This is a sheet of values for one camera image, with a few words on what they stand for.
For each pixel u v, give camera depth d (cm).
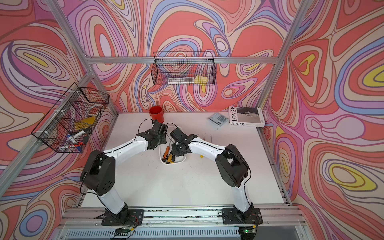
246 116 112
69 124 69
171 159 90
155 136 72
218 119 114
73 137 73
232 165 51
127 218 72
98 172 47
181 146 67
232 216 74
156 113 108
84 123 70
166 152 93
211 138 104
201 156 95
